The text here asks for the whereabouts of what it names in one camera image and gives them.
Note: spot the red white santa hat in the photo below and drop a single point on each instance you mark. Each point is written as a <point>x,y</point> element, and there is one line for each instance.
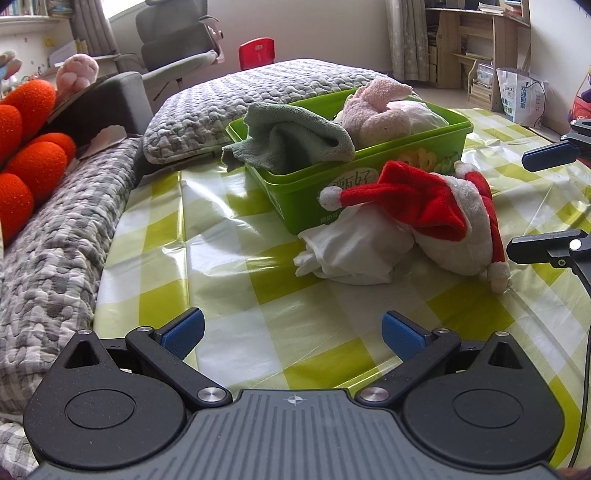
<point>429,203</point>

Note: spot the white paper sheet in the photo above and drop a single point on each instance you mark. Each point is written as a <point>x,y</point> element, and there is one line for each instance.
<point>106,141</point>

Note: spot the grey quilted cushion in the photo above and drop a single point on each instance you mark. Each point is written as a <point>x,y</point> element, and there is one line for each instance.
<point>240,101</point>

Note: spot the wooden shelf unit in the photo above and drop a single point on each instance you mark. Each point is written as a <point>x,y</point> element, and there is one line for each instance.
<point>475,50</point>

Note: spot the red plastic chair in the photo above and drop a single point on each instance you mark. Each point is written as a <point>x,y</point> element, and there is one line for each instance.
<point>256,53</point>

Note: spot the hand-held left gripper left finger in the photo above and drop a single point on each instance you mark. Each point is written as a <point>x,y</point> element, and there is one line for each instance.
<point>183,333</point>

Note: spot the pink plush animal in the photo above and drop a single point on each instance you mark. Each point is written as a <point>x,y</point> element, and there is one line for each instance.
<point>78,74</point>

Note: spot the pink plush toy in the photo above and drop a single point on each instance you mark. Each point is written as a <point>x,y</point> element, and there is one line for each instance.
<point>374,115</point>

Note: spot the orange plush pillow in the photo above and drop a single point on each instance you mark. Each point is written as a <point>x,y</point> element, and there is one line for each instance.
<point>32,161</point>

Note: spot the dark book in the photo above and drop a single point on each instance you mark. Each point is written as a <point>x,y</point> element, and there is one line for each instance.
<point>78,106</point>

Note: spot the grey sofa with quilted cover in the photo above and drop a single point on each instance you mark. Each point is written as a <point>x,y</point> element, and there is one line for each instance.
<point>60,240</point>

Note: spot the patterned beige curtain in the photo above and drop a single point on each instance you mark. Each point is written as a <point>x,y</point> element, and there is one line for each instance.
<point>92,25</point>
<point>408,37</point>

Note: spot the green plastic bin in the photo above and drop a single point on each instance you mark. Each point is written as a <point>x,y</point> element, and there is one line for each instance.
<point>295,198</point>

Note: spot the colourful plastic toy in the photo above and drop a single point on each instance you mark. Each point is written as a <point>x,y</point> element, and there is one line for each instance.
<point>582,99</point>

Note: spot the grey office chair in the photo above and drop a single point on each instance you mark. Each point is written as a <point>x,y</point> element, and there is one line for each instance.
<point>175,37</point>

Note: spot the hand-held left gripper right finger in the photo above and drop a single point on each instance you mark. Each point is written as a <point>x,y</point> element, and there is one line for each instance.
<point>404,336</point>

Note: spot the white paper bag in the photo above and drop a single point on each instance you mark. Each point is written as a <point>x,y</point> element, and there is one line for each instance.
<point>521,97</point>

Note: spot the green fleece towel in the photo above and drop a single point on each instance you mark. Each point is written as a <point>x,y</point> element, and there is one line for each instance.
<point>295,138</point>

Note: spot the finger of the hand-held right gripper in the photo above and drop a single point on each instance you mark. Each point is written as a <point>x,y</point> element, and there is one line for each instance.
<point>549,155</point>
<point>535,248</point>

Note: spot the yellow checked plastic tablecloth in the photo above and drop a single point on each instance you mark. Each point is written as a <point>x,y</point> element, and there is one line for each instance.
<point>277,295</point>

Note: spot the row of books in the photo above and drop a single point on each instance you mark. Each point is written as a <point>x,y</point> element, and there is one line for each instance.
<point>32,7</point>

